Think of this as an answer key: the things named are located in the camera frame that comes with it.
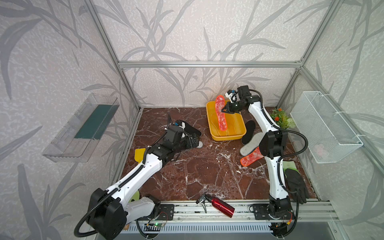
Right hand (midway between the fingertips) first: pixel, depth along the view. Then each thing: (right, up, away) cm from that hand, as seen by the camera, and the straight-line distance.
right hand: (221, 109), depth 97 cm
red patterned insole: (-1, +3, 0) cm, 4 cm away
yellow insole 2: (+11, -10, +13) cm, 20 cm away
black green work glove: (+40, -41, -14) cm, 59 cm away
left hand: (-17, -18, -17) cm, 30 cm away
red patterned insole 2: (+18, -30, -5) cm, 36 cm away
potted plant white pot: (+36, -6, -5) cm, 37 cm away
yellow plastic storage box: (-6, +2, +22) cm, 23 cm away
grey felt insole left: (-14, -24, +2) cm, 27 cm away
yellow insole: (-3, -7, +14) cm, 17 cm away
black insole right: (+19, -11, 0) cm, 22 cm away
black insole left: (-22, -13, +12) cm, 28 cm away
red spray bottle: (-5, -49, -23) cm, 54 cm away
